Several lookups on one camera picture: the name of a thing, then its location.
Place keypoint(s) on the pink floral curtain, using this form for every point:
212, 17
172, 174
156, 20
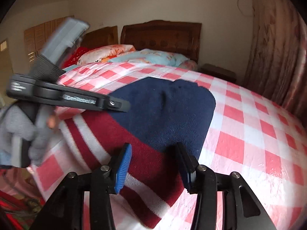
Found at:
277, 62

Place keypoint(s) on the pink checkered bed sheet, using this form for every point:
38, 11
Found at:
248, 134

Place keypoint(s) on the red grey striped navy sweater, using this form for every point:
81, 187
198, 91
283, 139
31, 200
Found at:
162, 113

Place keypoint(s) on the light blue floral pillow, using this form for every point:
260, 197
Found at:
152, 57

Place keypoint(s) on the dark wooden nightstand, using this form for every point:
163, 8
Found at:
218, 72

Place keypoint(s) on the large carved wooden headboard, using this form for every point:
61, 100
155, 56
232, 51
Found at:
170, 36

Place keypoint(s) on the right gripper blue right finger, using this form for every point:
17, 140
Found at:
187, 167

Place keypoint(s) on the red patterned blanket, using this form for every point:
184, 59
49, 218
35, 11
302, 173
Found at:
75, 56

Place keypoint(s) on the wooden louvered wardrobe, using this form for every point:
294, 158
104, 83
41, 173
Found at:
36, 36

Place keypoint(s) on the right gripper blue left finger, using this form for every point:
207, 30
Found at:
121, 167

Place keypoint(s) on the grey gloved left hand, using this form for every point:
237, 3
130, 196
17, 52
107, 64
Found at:
15, 123

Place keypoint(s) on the orange floral pillow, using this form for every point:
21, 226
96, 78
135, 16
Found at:
105, 52

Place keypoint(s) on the small wooden headboard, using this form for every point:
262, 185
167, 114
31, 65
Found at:
101, 37

